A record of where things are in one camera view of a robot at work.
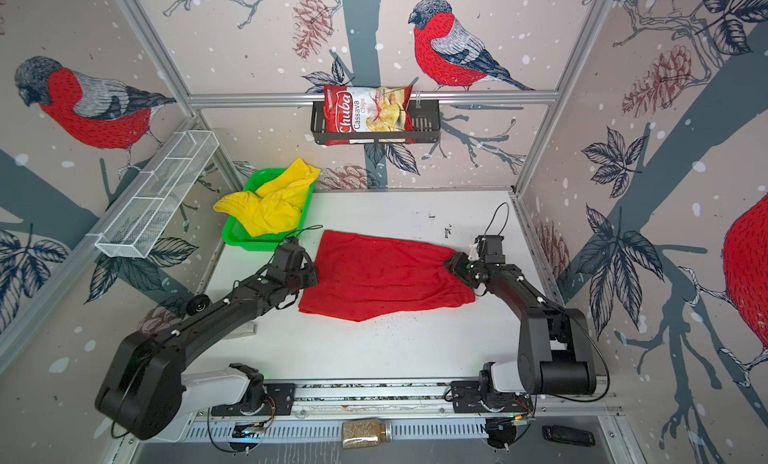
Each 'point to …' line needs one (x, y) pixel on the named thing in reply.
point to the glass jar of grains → (362, 434)
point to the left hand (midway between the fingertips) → (315, 270)
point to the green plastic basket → (236, 232)
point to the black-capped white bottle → (197, 304)
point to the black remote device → (568, 435)
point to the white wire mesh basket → (136, 227)
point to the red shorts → (363, 276)
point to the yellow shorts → (278, 204)
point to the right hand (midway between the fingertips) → (446, 270)
